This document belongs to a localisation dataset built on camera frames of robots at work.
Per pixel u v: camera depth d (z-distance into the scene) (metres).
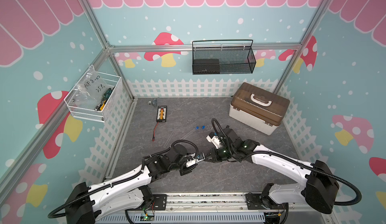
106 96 0.74
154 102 1.16
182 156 0.59
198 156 0.64
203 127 1.03
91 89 0.72
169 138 0.97
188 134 0.99
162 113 1.09
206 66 0.90
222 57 0.94
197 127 1.03
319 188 0.40
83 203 0.41
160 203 0.74
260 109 0.88
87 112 0.64
